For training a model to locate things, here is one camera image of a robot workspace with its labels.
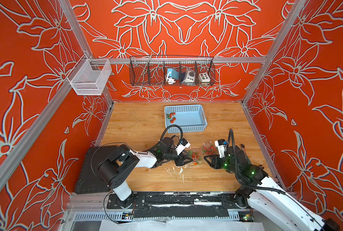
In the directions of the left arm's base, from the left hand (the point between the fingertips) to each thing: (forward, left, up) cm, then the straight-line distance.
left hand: (190, 157), depth 82 cm
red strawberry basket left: (+30, +13, -6) cm, 33 cm away
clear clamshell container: (+3, -4, -5) cm, 7 cm away
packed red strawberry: (+8, -12, -5) cm, 16 cm away
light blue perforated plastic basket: (+34, -2, -5) cm, 34 cm away
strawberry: (+3, -2, -5) cm, 7 cm away
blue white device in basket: (+43, +13, +27) cm, 52 cm away
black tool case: (-16, +55, -2) cm, 58 cm away
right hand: (-2, -7, +5) cm, 9 cm away
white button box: (+47, -8, +23) cm, 53 cm away
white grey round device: (+44, +2, +26) cm, 51 cm away
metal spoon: (+12, -35, -6) cm, 38 cm away
